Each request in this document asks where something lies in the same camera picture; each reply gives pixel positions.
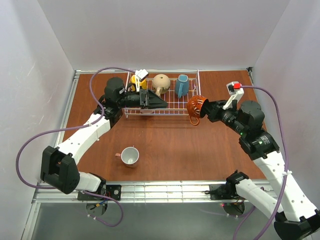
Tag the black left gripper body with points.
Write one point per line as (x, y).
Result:
(144, 98)

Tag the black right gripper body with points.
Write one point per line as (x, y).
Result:
(213, 111)

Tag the yellow cup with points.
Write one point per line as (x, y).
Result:
(142, 83)

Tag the pale pink tall mug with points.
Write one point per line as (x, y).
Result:
(146, 111)

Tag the black mug orange handle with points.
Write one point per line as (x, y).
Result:
(194, 109)

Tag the beige round ceramic mug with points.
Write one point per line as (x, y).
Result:
(161, 84)

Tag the grey mug blue handle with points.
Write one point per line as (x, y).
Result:
(182, 86)

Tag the white mug pink handle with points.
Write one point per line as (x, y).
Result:
(129, 156)

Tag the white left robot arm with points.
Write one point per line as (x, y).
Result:
(59, 164)

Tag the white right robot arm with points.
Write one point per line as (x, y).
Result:
(293, 215)

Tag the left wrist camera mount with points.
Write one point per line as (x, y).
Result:
(140, 75)

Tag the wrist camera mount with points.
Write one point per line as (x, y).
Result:
(235, 91)
(140, 75)

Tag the white wire dish rack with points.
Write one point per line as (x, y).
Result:
(176, 106)

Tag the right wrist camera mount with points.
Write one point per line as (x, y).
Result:
(235, 91)

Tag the aluminium left frame rail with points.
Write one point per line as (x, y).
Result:
(56, 106)

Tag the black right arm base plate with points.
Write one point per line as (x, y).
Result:
(222, 192)

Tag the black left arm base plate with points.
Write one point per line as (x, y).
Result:
(113, 191)

